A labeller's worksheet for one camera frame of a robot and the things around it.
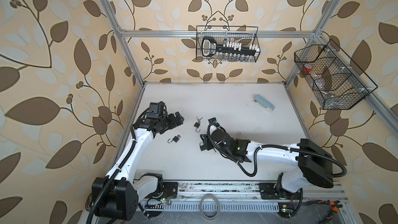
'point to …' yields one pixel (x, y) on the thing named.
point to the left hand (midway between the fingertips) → (178, 120)
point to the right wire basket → (338, 84)
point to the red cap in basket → (306, 69)
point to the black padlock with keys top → (197, 124)
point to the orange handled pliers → (335, 205)
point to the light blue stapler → (263, 103)
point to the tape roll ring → (209, 196)
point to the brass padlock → (239, 135)
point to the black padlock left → (175, 139)
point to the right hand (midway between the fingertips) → (203, 136)
